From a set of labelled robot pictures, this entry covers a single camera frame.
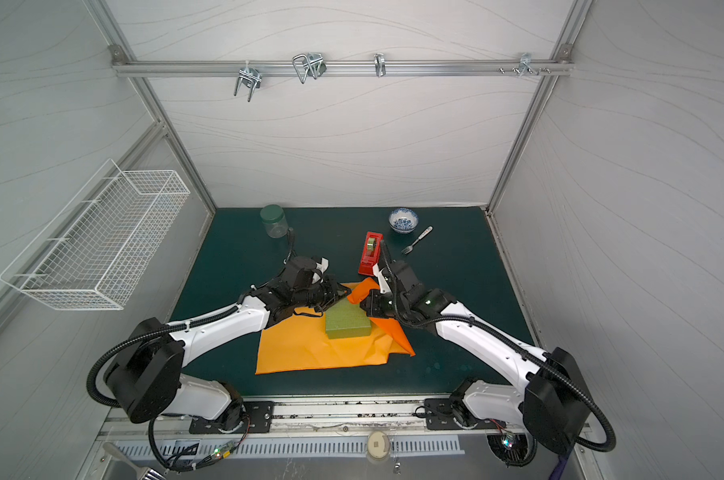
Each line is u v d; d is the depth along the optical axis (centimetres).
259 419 74
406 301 60
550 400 40
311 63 77
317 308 73
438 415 73
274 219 105
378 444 61
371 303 69
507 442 72
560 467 68
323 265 80
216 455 68
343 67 79
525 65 77
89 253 66
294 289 65
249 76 79
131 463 67
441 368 82
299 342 87
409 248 107
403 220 115
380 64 78
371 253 101
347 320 83
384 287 71
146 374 42
